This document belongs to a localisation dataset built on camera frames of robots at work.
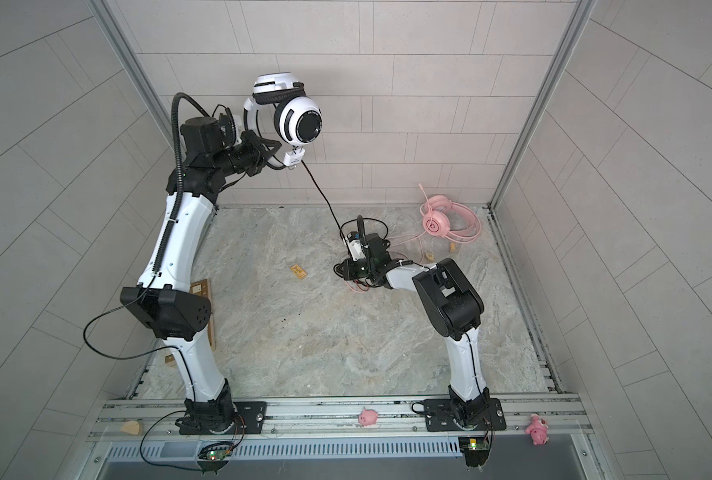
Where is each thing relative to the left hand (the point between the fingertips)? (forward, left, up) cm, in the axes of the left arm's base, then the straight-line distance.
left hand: (284, 134), depth 70 cm
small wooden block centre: (-12, +3, -43) cm, 45 cm away
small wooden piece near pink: (-5, -41, -44) cm, 61 cm away
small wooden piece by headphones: (-2, -49, -42) cm, 65 cm away
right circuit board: (-59, -45, -44) cm, 86 cm away
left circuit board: (-59, +12, -40) cm, 72 cm away
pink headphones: (+7, -47, -38) cm, 61 cm away
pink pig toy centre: (-53, -21, -42) cm, 70 cm away
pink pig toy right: (-55, -60, -41) cm, 91 cm away
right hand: (-12, -10, -41) cm, 44 cm away
